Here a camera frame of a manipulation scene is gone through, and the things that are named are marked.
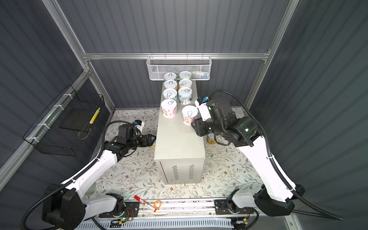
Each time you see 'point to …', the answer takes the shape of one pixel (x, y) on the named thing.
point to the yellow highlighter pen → (94, 116)
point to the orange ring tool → (155, 204)
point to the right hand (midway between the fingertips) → (196, 123)
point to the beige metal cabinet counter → (180, 153)
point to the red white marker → (144, 202)
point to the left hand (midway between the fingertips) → (150, 137)
